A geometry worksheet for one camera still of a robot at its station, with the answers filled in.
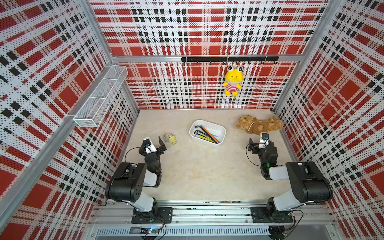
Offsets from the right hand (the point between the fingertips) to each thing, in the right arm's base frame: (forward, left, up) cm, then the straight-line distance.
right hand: (259, 138), depth 92 cm
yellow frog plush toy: (+29, +16, +25) cm, 42 cm away
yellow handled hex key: (+6, +34, -9) cm, 36 cm away
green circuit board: (-47, +63, -8) cm, 79 cm away
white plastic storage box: (+14, +29, -8) cm, 33 cm away
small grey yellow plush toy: (+4, +58, -4) cm, 59 cm away
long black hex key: (+8, +34, -8) cm, 35 cm away
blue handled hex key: (+8, +27, -9) cm, 30 cm away
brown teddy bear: (+13, +3, -1) cm, 13 cm away
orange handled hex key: (+12, +33, -9) cm, 36 cm away
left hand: (-2, +65, +4) cm, 65 cm away
